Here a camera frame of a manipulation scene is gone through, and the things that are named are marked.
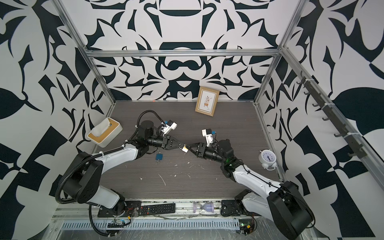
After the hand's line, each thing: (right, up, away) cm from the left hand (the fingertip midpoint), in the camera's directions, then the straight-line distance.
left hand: (184, 144), depth 73 cm
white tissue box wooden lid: (-53, +2, +23) cm, 58 cm away
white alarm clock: (+48, -12, +16) cm, 52 cm away
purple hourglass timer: (+11, -30, 0) cm, 32 cm away
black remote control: (-17, -31, 0) cm, 36 cm away
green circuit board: (+29, -38, -2) cm, 48 cm away
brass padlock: (0, -2, 0) cm, 3 cm away
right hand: (+2, -2, -1) cm, 3 cm away
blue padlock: (-17, -11, +19) cm, 27 cm away
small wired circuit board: (-31, -38, -1) cm, 49 cm away
